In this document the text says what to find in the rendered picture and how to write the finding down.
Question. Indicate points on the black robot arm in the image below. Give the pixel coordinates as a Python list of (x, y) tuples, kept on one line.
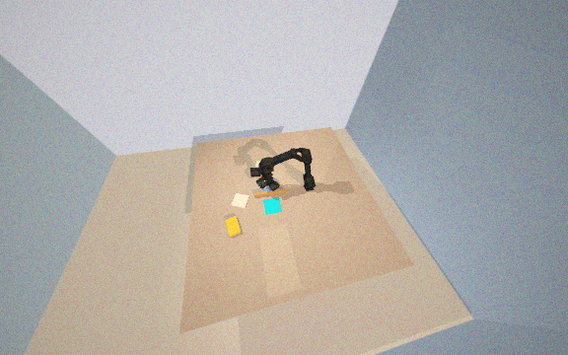
[(266, 165)]

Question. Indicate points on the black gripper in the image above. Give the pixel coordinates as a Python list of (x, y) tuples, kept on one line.
[(272, 183)]

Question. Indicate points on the yellow rectangular block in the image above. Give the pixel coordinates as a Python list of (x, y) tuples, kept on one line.
[(233, 226)]

